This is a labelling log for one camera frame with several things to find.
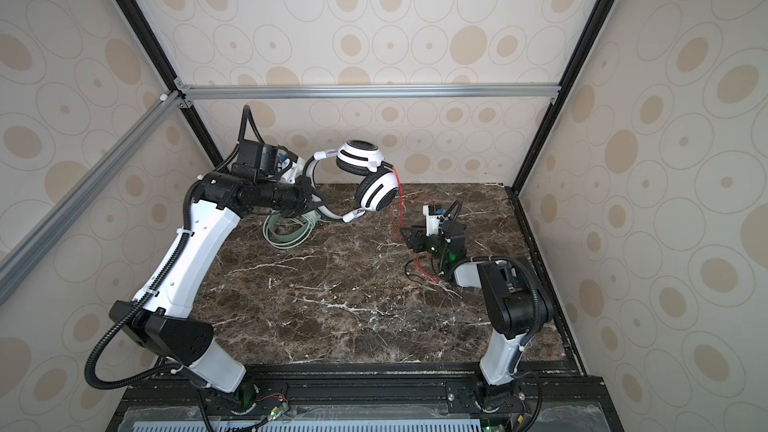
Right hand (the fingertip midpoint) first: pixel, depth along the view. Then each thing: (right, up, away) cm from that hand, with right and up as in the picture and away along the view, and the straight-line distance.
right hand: (408, 227), depth 93 cm
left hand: (-19, +8, -25) cm, 32 cm away
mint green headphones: (-40, -3, +9) cm, 41 cm away
